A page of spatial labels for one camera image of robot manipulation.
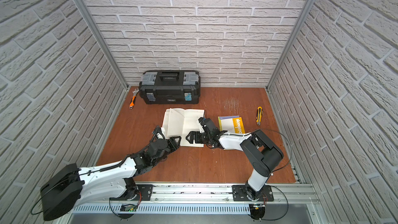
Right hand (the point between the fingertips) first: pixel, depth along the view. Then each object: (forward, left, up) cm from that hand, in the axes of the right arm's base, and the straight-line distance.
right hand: (193, 138), depth 90 cm
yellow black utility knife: (+12, -43, -2) cm, 45 cm away
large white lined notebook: (+13, +9, -2) cm, 15 cm away
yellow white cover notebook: (+7, -26, 0) cm, 27 cm away
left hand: (-3, +6, +7) cm, 10 cm away
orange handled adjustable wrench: (+29, +43, 0) cm, 52 cm away
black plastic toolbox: (+30, +14, +13) cm, 36 cm away
